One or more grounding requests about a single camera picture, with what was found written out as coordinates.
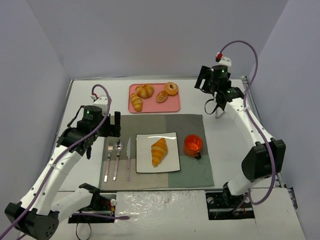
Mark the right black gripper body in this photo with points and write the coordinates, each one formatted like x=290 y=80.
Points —
x=203 y=80

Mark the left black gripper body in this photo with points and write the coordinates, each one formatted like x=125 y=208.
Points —
x=113 y=125

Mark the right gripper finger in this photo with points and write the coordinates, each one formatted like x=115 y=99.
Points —
x=214 y=87
x=202 y=82

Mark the metal serving tongs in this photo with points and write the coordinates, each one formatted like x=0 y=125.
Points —
x=219 y=113

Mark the large striped croissant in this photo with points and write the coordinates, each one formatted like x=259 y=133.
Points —
x=158 y=151

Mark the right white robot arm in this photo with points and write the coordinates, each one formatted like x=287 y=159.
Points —
x=266 y=154

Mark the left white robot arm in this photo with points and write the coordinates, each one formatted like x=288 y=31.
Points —
x=37 y=214

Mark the round pumpkin bread bun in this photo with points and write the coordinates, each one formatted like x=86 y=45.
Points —
x=144 y=91

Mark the small striped croissant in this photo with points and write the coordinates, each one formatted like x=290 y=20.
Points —
x=136 y=102

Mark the glazed donut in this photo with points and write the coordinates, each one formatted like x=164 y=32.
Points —
x=171 y=88

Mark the pink serving tray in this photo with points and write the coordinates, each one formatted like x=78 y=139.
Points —
x=149 y=105

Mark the grey green placemat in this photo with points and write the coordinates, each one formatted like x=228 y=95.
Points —
x=193 y=173

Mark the small round bun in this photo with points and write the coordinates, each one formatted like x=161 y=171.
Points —
x=161 y=96

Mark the white square plate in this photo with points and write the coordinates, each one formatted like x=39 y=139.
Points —
x=170 y=163

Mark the orange mug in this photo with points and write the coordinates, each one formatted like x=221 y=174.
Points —
x=192 y=146

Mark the pink handled fork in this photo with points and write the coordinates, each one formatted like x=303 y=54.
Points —
x=110 y=149

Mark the pink handled spoon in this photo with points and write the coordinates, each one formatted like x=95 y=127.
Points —
x=118 y=147

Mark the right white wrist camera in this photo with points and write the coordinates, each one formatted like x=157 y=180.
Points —
x=223 y=60

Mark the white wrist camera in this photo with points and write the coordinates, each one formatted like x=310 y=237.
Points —
x=223 y=60
x=102 y=102

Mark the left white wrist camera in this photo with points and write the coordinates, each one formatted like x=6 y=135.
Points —
x=102 y=102

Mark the pink handled knife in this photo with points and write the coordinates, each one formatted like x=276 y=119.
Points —
x=128 y=164

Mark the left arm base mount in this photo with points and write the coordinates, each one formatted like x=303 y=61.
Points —
x=105 y=206

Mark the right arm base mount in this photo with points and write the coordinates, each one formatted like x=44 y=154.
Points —
x=219 y=210

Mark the aluminium frame rail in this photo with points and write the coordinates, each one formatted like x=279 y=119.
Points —
x=279 y=182

